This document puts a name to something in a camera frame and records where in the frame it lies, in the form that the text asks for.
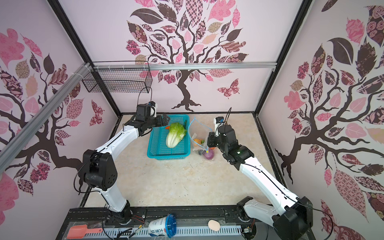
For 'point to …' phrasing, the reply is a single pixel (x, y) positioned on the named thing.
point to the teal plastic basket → (157, 147)
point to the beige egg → (214, 225)
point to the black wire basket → (120, 76)
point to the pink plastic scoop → (77, 232)
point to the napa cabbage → (176, 133)
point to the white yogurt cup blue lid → (163, 226)
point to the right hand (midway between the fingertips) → (211, 131)
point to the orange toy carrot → (167, 127)
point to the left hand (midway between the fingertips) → (164, 119)
